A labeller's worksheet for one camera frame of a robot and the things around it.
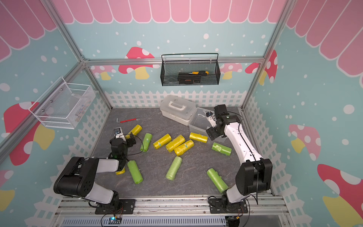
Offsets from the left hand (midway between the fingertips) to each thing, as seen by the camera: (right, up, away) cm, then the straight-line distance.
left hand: (126, 136), depth 93 cm
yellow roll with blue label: (+39, -7, -1) cm, 39 cm away
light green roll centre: (+33, -19, -8) cm, 38 cm away
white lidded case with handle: (+33, +19, +11) cm, 40 cm away
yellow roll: (+32, -5, +1) cm, 33 cm away
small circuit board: (+3, -42, -20) cm, 46 cm away
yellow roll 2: (+49, -1, +5) cm, 49 cm away
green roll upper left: (+12, -5, +3) cm, 14 cm away
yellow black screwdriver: (+47, +42, -1) cm, 63 cm away
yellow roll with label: (+23, -4, +2) cm, 24 cm away
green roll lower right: (+58, -24, -11) cm, 64 cm away
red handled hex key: (-14, +9, +19) cm, 26 cm away
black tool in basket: (+40, +37, -5) cm, 54 cm away
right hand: (+59, +4, -8) cm, 59 cm away
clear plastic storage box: (+51, +9, +18) cm, 55 cm away
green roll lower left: (+10, -21, -10) cm, 25 cm away
